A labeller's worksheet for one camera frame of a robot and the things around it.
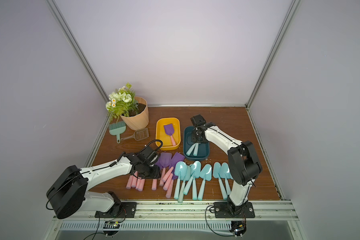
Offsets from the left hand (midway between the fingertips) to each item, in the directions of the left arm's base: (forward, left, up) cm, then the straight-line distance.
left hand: (160, 176), depth 83 cm
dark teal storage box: (+17, -26, 0) cm, 31 cm away
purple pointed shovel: (-5, +2, +1) cm, 5 cm away
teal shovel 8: (+2, -37, -1) cm, 37 cm away
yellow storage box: (+20, -2, +1) cm, 20 cm away
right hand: (+25, -22, +8) cm, 34 cm away
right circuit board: (-23, -41, -3) cm, 47 cm away
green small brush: (+34, +37, -2) cm, 50 cm away
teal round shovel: (+15, -16, +1) cm, 22 cm away
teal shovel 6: (+2, -26, 0) cm, 26 cm away
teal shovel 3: (0, -16, 0) cm, 16 cm away
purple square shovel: (+9, -2, -1) cm, 10 cm away
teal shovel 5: (-7, -19, +1) cm, 21 cm away
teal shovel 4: (+5, -20, 0) cm, 21 cm away
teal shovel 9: (+2, -40, -1) cm, 40 cm away
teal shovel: (+16, -21, +1) cm, 27 cm away
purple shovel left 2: (-5, +10, +1) cm, 11 cm away
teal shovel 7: (+2, -33, -1) cm, 33 cm away
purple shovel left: (-4, +14, +2) cm, 14 cm away
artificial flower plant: (+32, +22, +27) cm, 48 cm away
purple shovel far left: (-4, +16, +1) cm, 17 cm away
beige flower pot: (+31, +16, +14) cm, 38 cm away
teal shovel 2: (+3, -11, 0) cm, 12 cm away
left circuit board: (-24, +22, -5) cm, 33 cm away
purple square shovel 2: (+12, -9, 0) cm, 15 cm away
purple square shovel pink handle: (+32, -2, 0) cm, 32 cm away
